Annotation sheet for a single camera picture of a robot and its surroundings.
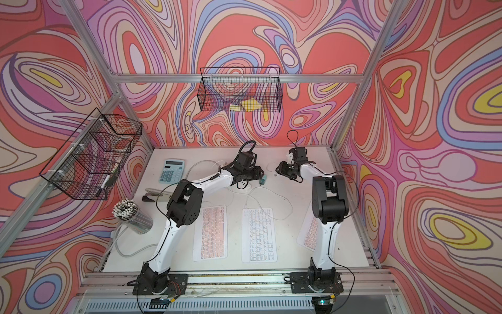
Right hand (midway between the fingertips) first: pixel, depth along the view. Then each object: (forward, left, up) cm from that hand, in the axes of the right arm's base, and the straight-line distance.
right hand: (280, 173), depth 103 cm
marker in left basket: (-21, +72, +23) cm, 78 cm away
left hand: (-1, +8, +2) cm, 9 cm away
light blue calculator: (+4, +59, 0) cm, 59 cm away
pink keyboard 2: (-31, -9, -4) cm, 33 cm away
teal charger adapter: (-5, +10, +1) cm, 11 cm away
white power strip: (-12, +19, +8) cm, 24 cm away
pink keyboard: (-30, +35, -3) cm, 46 cm away
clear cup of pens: (-28, +63, +15) cm, 71 cm away
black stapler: (-12, +68, 0) cm, 69 cm away
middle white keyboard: (-33, +13, -3) cm, 36 cm away
